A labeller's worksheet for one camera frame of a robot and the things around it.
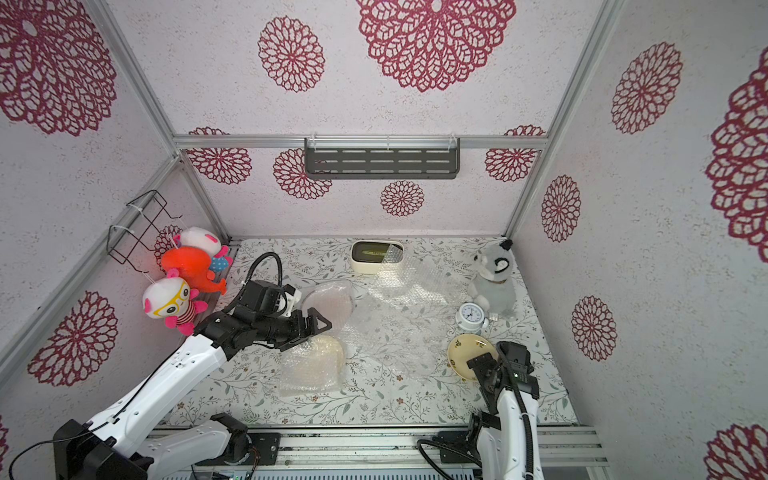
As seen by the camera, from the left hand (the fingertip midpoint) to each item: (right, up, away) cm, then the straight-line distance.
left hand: (320, 333), depth 75 cm
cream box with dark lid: (+10, +21, +34) cm, 41 cm away
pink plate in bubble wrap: (-1, +5, +25) cm, 26 cm away
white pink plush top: (-40, +25, +20) cm, 52 cm away
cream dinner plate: (+41, -8, +16) cm, 45 cm away
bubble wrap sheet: (+22, +2, +25) cm, 33 cm away
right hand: (+43, -13, +8) cm, 46 cm away
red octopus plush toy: (-40, +17, +13) cm, 46 cm away
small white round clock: (+44, +1, +19) cm, 48 cm away
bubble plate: (-3, -11, +10) cm, 15 cm away
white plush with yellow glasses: (-41, +8, +5) cm, 42 cm away
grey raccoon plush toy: (+50, +12, +16) cm, 54 cm away
